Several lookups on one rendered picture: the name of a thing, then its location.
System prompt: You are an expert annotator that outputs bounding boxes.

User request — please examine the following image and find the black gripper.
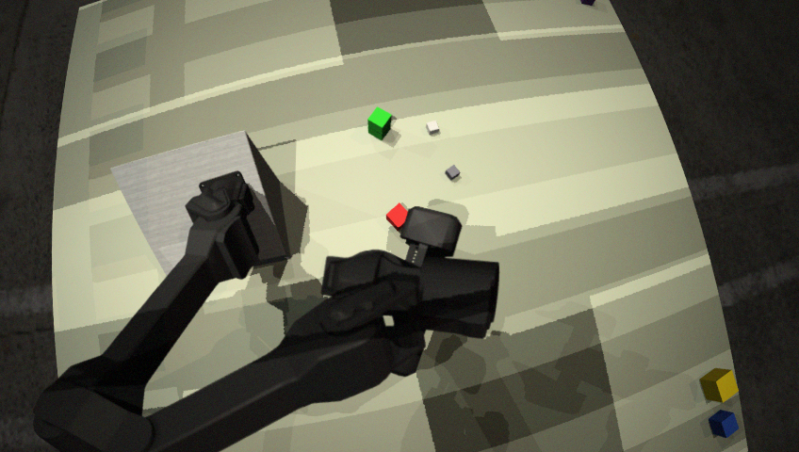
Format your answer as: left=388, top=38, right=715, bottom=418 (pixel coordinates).
left=390, top=206, right=462, bottom=377

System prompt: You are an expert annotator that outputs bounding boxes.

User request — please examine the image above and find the green block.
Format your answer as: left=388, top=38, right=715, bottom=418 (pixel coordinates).
left=367, top=106, right=391, bottom=135
left=368, top=125, right=390, bottom=141

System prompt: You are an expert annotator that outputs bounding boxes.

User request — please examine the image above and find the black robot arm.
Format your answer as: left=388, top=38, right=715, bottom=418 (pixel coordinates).
left=33, top=170, right=499, bottom=452

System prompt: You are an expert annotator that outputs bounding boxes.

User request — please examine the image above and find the yellow cube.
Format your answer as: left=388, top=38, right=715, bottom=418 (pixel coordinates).
left=700, top=368, right=739, bottom=403

